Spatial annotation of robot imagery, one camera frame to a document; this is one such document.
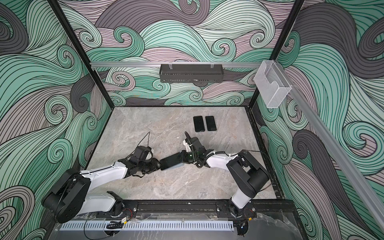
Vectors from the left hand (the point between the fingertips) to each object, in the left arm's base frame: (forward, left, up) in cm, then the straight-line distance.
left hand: (162, 165), depth 87 cm
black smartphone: (+35, -32, -2) cm, 48 cm away
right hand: (+3, -9, +2) cm, 10 cm away
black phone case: (+32, -23, 0) cm, 40 cm away
